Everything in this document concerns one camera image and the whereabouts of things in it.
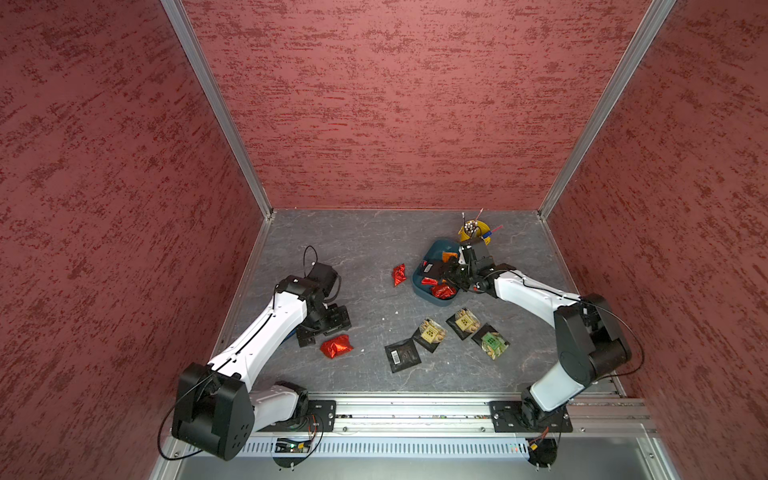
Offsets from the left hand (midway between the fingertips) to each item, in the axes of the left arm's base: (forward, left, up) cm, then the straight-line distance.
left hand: (331, 339), depth 78 cm
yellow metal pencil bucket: (+39, -47, 0) cm, 61 cm away
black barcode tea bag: (-1, -19, -9) cm, 21 cm away
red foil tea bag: (+25, -19, -6) cm, 32 cm away
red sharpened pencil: (+55, -51, -6) cm, 75 cm away
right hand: (+21, -30, 0) cm, 37 cm away
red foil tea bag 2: (0, 0, -6) cm, 6 cm away
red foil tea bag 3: (+18, -33, -4) cm, 37 cm away
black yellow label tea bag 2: (+9, -38, -8) cm, 40 cm away
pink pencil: (+38, -52, +3) cm, 64 cm away
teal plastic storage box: (+26, -29, -3) cm, 40 cm away
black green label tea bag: (+3, -46, -9) cm, 47 cm away
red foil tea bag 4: (+22, -29, -6) cm, 37 cm away
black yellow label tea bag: (+5, -28, -8) cm, 29 cm away
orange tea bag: (+34, -36, -7) cm, 50 cm away
